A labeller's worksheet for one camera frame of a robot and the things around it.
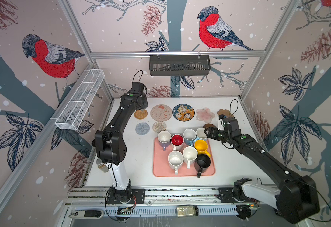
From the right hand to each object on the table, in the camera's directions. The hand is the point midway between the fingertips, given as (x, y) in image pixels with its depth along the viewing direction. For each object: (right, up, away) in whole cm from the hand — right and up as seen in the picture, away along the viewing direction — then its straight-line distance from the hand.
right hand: (207, 130), depth 84 cm
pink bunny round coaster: (-30, +10, +26) cm, 41 cm away
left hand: (-40, +19, +5) cm, 44 cm away
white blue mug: (-3, -4, +6) cm, 8 cm away
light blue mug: (-10, -4, +8) cm, 13 cm away
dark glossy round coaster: (+6, +1, +19) cm, 20 cm away
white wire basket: (-74, +10, -13) cm, 76 cm away
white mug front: (-20, -18, +1) cm, 27 cm away
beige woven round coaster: (-31, 0, +19) cm, 36 cm away
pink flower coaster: (+5, +9, +27) cm, 29 cm away
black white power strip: (-61, -37, -19) cm, 73 cm away
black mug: (-4, -19, -2) cm, 19 cm away
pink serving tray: (-28, -23, -2) cm, 36 cm away
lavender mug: (-27, -7, +11) cm, 30 cm away
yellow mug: (-3, -11, +5) cm, 12 cm away
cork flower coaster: (+22, +10, +25) cm, 35 cm away
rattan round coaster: (-47, +9, +26) cm, 54 cm away
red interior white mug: (-18, -8, +8) cm, 21 cm away
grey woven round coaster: (-43, -1, +16) cm, 46 cm away
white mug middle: (-11, -14, -1) cm, 18 cm away
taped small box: (-13, -36, -18) cm, 42 cm away
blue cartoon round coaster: (-12, +11, +26) cm, 31 cm away
